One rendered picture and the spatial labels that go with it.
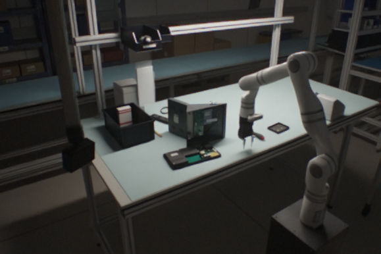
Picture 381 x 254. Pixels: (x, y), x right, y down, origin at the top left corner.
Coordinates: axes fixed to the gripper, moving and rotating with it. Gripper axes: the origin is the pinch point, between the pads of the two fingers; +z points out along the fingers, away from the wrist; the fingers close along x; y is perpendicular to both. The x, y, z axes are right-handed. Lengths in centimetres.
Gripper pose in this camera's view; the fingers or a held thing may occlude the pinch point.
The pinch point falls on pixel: (247, 148)
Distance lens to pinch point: 163.0
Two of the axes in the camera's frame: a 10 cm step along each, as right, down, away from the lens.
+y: -5.5, -3.4, 7.6
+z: 0.0, 9.1, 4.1
